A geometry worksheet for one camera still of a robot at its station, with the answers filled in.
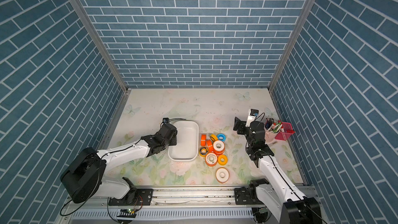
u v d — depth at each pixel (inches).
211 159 33.5
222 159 33.8
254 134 24.0
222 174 31.7
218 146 34.4
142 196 28.8
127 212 28.4
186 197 29.7
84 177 16.6
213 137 35.7
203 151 34.9
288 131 35.8
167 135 26.9
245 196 29.0
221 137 37.1
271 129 34.0
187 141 35.8
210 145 33.5
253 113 27.4
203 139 34.7
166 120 31.1
